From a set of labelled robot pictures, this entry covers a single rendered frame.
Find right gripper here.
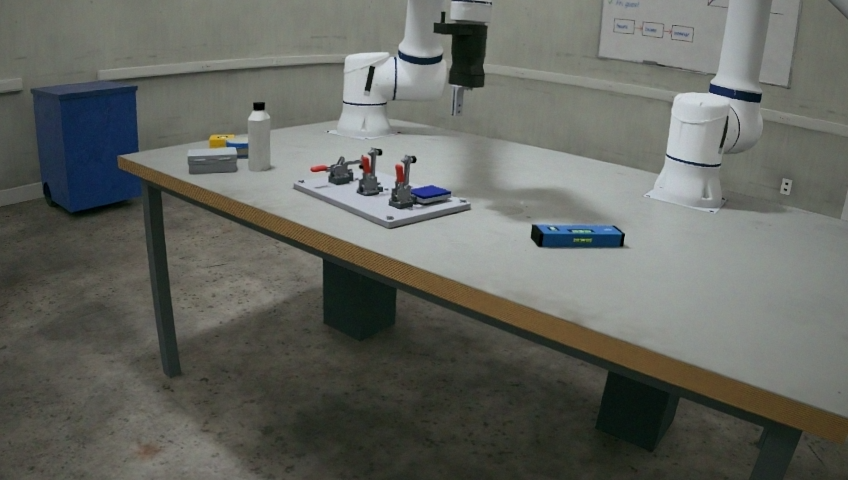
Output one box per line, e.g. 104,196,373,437
433,3,492,116

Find white bottle with black cap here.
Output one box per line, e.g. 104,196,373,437
248,102,270,172

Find blue spirit level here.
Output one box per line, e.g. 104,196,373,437
530,225,625,247

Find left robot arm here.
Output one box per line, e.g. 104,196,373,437
653,0,772,208

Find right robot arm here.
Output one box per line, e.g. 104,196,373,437
337,0,447,137

